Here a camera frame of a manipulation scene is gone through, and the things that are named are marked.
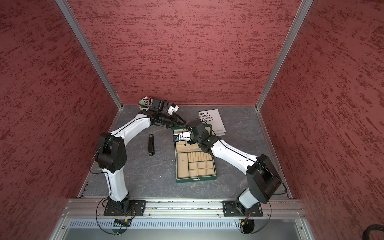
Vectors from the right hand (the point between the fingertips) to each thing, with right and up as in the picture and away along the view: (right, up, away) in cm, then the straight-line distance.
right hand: (189, 128), depth 85 cm
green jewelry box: (+1, -21, 0) cm, 21 cm away
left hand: (-3, +1, +1) cm, 4 cm away
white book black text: (+17, +7, +24) cm, 30 cm away
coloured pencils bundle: (-32, +18, +19) cm, 41 cm away
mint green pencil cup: (-35, +15, +19) cm, 43 cm away
